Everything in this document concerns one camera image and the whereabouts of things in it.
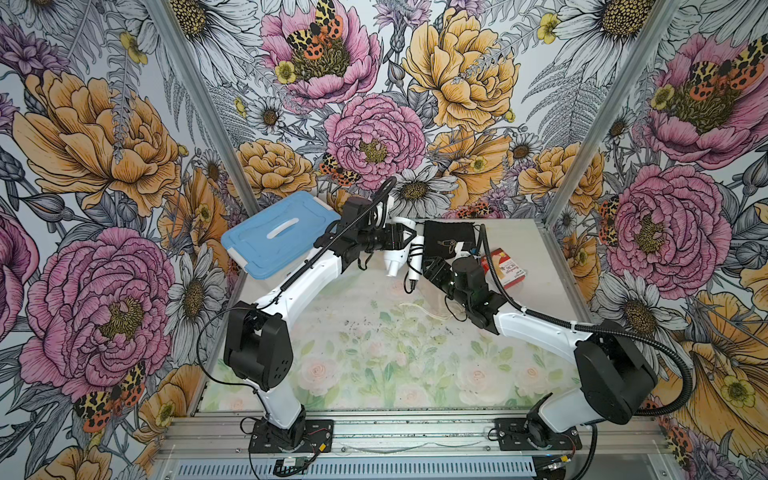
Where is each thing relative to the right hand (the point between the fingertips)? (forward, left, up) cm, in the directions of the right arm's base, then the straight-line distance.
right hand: (422, 270), depth 86 cm
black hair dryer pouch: (+27, -10, -16) cm, 32 cm away
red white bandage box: (+8, -30, -14) cm, 34 cm away
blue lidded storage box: (+12, +45, +1) cm, 47 cm away
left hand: (+4, +4, +8) cm, 10 cm away
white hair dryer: (+1, +3, +5) cm, 6 cm away
